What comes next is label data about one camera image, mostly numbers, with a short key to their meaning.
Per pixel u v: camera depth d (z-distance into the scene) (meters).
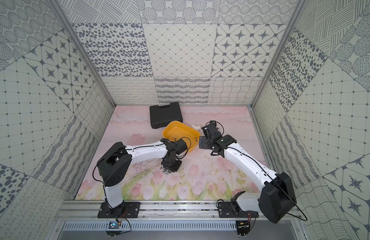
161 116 1.11
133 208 0.74
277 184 0.39
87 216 0.74
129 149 0.52
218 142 0.57
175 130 1.06
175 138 1.01
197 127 1.04
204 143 0.75
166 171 0.87
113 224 0.71
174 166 0.78
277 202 0.48
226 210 0.73
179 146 0.72
